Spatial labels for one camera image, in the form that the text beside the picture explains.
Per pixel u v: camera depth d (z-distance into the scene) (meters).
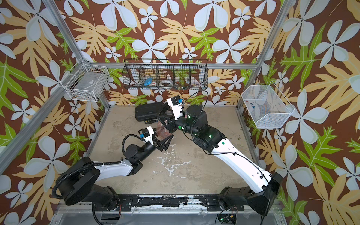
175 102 0.52
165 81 0.97
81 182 0.43
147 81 0.95
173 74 0.91
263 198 0.37
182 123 0.54
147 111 1.09
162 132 0.73
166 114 0.61
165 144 0.66
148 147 0.66
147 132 0.61
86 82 0.86
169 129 0.56
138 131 1.04
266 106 0.84
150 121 1.08
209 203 0.74
